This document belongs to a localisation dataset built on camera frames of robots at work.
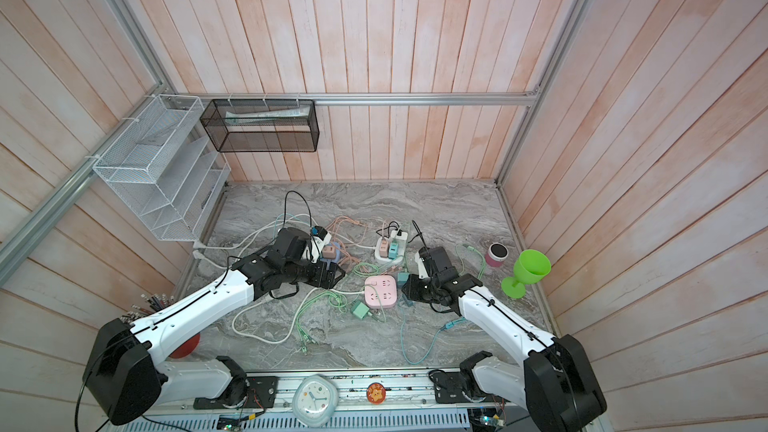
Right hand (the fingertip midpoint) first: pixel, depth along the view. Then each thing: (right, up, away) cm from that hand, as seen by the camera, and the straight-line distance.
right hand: (405, 287), depth 85 cm
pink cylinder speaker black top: (+30, +9, +7) cm, 32 cm away
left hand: (-21, +5, -5) cm, 22 cm away
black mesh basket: (-50, +53, +19) cm, 75 cm away
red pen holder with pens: (-64, -1, -12) cm, 65 cm away
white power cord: (-32, +5, -29) cm, 43 cm away
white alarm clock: (-23, -23, -16) cm, 36 cm away
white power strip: (-2, +14, +7) cm, 16 cm away
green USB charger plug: (-13, -7, 0) cm, 15 cm away
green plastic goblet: (+34, +7, -5) cm, 35 cm away
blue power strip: (-22, +7, +10) cm, 25 cm away
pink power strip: (-5, -3, +2) cm, 6 cm away
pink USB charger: (-6, +11, +7) cm, 14 cm away
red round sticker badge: (-9, -23, -12) cm, 28 cm away
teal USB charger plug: (-1, +1, +5) cm, 6 cm away
